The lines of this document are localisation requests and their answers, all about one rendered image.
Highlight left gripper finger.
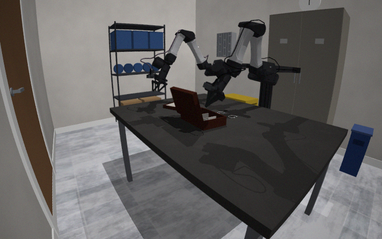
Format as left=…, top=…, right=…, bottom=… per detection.
left=205, top=91, right=212, bottom=106
left=205, top=93, right=218, bottom=108

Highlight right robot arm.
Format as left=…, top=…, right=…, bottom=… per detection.
left=152, top=30, right=215, bottom=75

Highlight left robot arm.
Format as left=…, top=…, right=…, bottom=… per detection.
left=212, top=21, right=278, bottom=85

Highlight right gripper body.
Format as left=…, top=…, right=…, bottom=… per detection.
left=149, top=70, right=168, bottom=83

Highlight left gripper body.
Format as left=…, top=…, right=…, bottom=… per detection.
left=206, top=80, right=226, bottom=101

